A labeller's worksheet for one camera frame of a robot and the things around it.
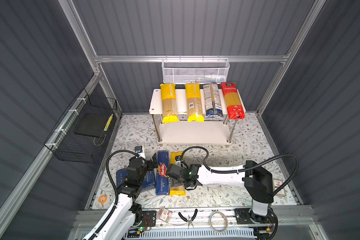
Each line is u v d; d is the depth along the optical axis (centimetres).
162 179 83
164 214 73
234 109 71
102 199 80
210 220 72
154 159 75
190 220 73
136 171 60
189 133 102
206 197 81
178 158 75
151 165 74
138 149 70
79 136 72
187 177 60
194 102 74
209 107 72
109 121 80
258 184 46
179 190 80
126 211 54
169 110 71
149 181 79
